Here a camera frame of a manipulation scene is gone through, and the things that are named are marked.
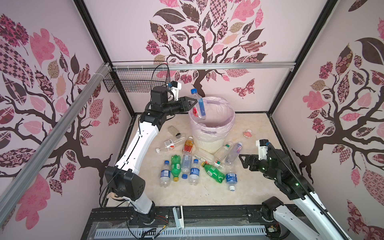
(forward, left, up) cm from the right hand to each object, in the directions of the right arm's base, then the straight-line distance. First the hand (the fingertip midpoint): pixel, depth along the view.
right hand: (245, 154), depth 72 cm
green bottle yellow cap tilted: (-2, +14, -16) cm, 22 cm away
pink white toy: (+28, -13, -20) cm, 37 cm away
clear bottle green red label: (+4, +12, -17) cm, 21 cm away
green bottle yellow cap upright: (+1, +37, -16) cm, 40 cm away
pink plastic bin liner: (+30, +9, -11) cm, 33 cm away
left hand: (+19, +25, +17) cm, 36 cm away
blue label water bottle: (-2, +42, -16) cm, 45 cm away
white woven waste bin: (+13, +15, -13) cm, 24 cm away
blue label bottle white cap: (-7, +5, -16) cm, 18 cm away
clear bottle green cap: (+11, +8, -19) cm, 24 cm away
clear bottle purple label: (+12, 0, -20) cm, 23 cm away
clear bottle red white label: (+17, +41, -16) cm, 47 cm away
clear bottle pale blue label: (+4, +30, -17) cm, 35 cm away
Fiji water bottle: (+19, +21, +13) cm, 32 cm away
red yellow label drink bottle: (+17, +29, -16) cm, 37 cm away
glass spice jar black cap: (+30, +40, -19) cm, 54 cm away
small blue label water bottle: (-2, +26, -16) cm, 30 cm away
